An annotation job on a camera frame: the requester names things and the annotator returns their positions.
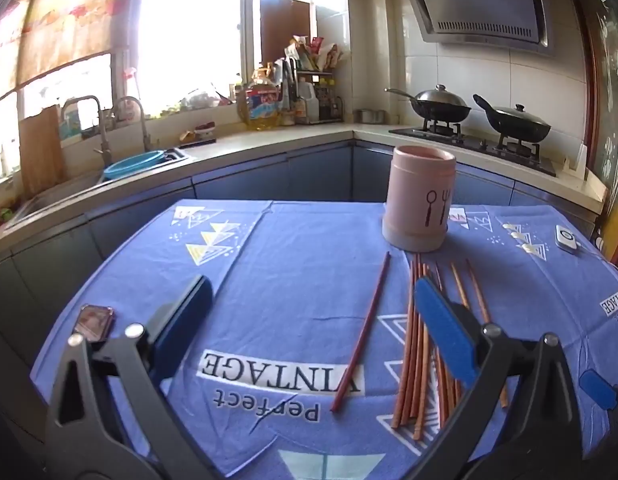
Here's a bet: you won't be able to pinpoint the wooden cutting board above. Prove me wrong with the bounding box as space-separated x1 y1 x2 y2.
18 105 68 198

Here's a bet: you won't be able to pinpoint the black lidded wok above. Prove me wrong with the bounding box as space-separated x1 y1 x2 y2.
473 94 551 143

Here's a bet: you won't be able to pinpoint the dark red lone chopstick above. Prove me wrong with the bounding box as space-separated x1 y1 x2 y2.
330 252 391 413

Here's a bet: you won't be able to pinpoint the blue kitchen cabinets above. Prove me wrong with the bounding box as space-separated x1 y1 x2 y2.
0 140 610 441

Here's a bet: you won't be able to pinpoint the small steel bowl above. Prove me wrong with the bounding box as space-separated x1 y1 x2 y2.
353 108 387 125

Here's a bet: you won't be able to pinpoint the smartphone with pink case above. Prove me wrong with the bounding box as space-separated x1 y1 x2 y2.
72 304 115 342

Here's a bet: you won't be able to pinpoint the white jug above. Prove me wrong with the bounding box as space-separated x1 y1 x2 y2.
298 79 320 124

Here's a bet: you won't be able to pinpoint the blue plastic basin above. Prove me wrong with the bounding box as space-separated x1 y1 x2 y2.
103 150 166 181

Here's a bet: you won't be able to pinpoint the steel faucet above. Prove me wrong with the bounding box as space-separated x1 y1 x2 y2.
111 96 152 152
61 94 114 168

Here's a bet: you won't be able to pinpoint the glass cabinet door floral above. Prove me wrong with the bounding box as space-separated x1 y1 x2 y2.
576 0 618 268

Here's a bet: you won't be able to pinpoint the pink ceramic utensil holder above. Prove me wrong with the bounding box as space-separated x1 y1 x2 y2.
382 145 456 254

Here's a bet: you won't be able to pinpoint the small red white bowl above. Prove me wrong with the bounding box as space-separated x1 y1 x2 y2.
194 122 216 140

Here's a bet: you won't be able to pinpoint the steel lidded wok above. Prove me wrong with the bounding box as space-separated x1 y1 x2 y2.
384 84 470 124

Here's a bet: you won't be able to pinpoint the steel range hood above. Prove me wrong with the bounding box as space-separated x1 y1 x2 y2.
410 0 555 55

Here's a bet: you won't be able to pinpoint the yellow cooking oil bottle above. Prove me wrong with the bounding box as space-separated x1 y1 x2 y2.
235 63 280 131

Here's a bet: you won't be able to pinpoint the brown chopstick pair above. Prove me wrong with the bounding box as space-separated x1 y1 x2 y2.
450 262 472 402

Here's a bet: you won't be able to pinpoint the steel kitchen sink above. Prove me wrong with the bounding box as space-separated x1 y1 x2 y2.
5 148 188 230

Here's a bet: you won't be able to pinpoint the blue printed tablecloth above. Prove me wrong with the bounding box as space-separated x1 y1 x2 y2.
31 200 618 479

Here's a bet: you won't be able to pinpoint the black gas stove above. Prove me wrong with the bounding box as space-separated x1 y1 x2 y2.
390 120 556 177

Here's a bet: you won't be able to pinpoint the steel faucet left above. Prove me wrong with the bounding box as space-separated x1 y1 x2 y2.
61 94 114 168

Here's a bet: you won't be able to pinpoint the black spice rack with packets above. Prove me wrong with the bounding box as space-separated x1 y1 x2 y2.
284 36 344 125

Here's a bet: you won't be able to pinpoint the small white remote device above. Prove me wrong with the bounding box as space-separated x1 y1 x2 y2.
555 226 579 254

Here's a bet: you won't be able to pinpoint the steel faucet right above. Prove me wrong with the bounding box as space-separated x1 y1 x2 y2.
111 96 152 152

